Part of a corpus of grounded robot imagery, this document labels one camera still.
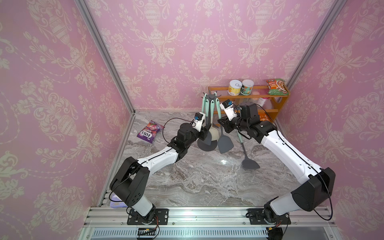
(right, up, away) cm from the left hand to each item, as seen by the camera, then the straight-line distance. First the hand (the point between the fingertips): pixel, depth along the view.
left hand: (208, 123), depth 82 cm
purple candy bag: (-39, -7, +21) cm, 45 cm away
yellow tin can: (+16, +21, +6) cm, 27 cm away
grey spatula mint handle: (+25, -24, +11) cm, 37 cm away
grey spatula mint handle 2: (+10, -11, +1) cm, 15 cm away
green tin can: (+23, +21, +6) cm, 32 cm away
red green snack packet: (+42, +22, +8) cm, 48 cm away
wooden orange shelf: (+34, +20, +13) cm, 42 cm away
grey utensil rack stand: (-3, -13, +13) cm, 18 cm away
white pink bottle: (+37, +15, +16) cm, 43 cm away
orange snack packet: (+44, +5, +30) cm, 54 cm away
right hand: (+6, +2, -4) cm, 8 cm away
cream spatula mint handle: (+5, -7, +8) cm, 11 cm away
